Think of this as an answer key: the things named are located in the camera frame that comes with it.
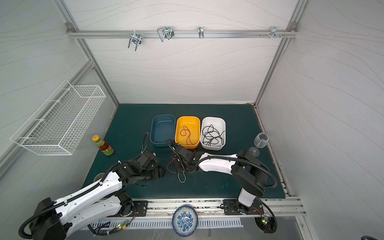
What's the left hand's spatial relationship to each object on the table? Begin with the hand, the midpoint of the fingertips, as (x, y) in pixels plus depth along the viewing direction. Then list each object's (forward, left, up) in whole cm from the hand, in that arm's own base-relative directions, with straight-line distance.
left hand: (159, 174), depth 79 cm
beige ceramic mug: (-2, +33, -2) cm, 34 cm away
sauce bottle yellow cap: (+13, +34, +3) cm, 36 cm away
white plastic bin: (+38, -35, -3) cm, 52 cm away
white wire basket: (+12, +44, +26) cm, 52 cm away
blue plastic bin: (+35, +5, -4) cm, 35 cm away
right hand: (+7, -8, -2) cm, 11 cm away
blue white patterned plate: (-20, -15, -5) cm, 26 cm away
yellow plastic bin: (+32, -13, -5) cm, 35 cm away
